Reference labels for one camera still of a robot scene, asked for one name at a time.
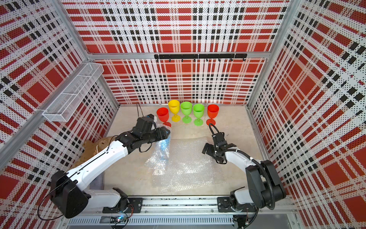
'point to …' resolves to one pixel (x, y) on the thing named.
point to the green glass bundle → (198, 110)
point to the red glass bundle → (163, 115)
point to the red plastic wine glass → (213, 109)
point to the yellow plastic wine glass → (174, 105)
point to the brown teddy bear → (91, 148)
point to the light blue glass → (157, 162)
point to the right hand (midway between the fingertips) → (210, 152)
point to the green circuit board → (118, 219)
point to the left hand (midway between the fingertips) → (167, 133)
